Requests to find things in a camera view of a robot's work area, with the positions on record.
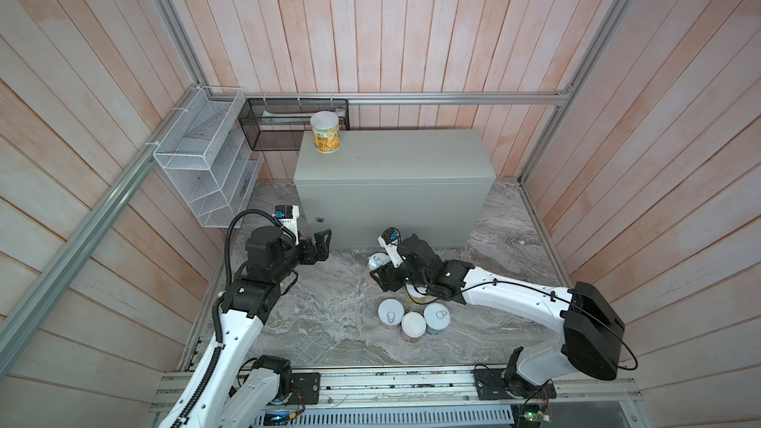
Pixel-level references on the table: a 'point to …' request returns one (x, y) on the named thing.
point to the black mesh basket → (278, 124)
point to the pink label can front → (390, 313)
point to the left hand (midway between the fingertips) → (316, 238)
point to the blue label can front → (436, 318)
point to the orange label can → (376, 261)
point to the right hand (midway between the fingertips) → (379, 267)
